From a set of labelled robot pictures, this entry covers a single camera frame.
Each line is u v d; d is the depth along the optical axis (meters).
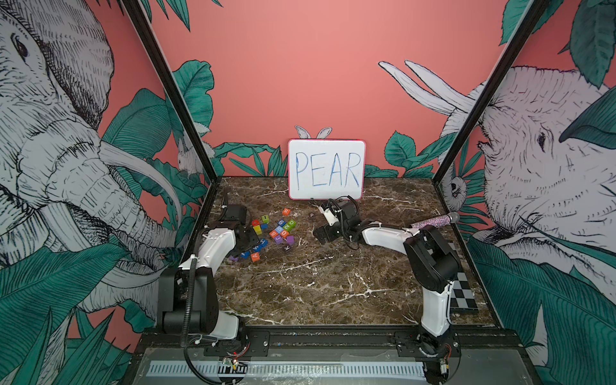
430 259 0.52
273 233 0.99
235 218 0.71
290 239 0.98
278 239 0.98
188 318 0.38
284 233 0.99
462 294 0.82
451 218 1.01
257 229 0.98
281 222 1.03
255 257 0.93
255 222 1.01
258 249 0.95
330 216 0.87
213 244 0.54
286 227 1.01
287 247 0.95
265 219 1.04
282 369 0.70
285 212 1.07
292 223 1.02
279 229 1.01
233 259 0.93
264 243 0.96
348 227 0.76
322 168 1.05
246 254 0.93
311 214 1.05
